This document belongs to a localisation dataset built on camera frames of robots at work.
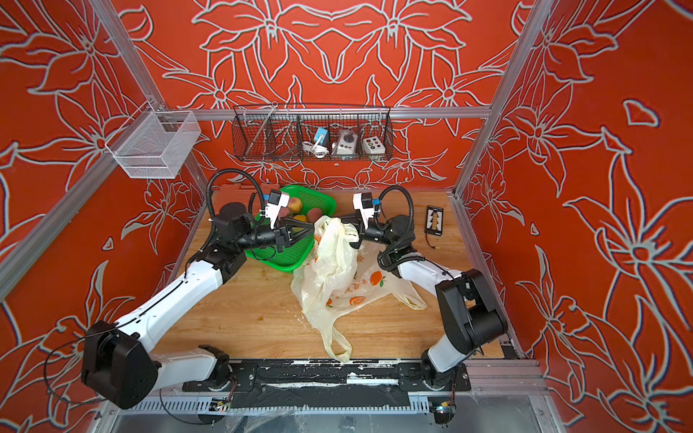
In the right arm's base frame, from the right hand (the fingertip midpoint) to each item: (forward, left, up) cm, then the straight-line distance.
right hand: (324, 227), depth 69 cm
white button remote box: (+38, -15, -2) cm, 40 cm away
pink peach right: (+25, +8, -24) cm, 35 cm away
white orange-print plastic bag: (-12, -4, -6) cm, 14 cm away
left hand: (-1, +3, 0) cm, 3 cm away
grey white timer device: (+35, -5, +1) cm, 35 cm away
